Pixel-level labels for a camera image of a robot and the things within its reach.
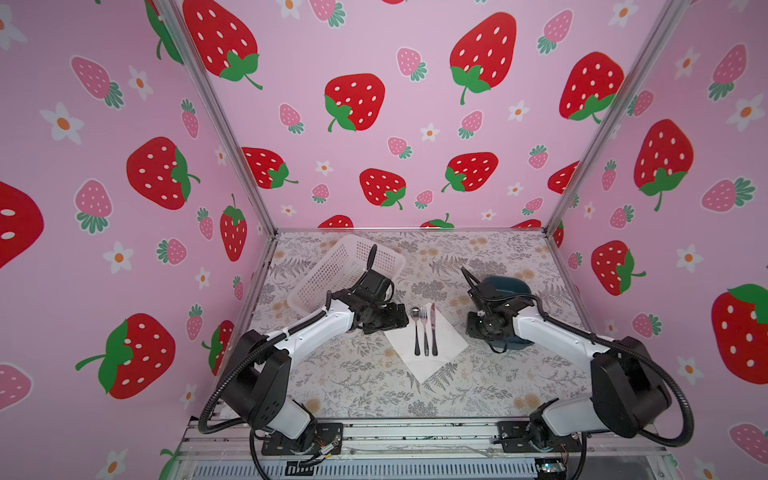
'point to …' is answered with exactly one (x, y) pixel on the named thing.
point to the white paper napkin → (450, 344)
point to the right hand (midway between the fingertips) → (470, 329)
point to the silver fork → (424, 314)
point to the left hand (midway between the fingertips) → (399, 321)
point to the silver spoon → (416, 314)
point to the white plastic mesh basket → (339, 268)
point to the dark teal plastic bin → (509, 285)
